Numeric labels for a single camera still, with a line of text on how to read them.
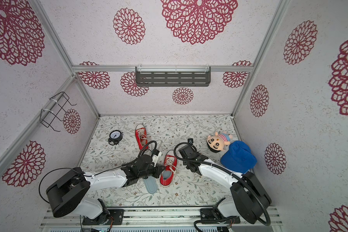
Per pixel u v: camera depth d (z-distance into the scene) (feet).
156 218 2.44
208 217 2.38
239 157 3.04
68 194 1.42
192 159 2.18
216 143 3.08
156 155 2.51
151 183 2.76
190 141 2.53
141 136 3.27
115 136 3.41
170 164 2.80
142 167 2.17
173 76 3.12
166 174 2.81
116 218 2.40
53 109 2.53
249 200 1.38
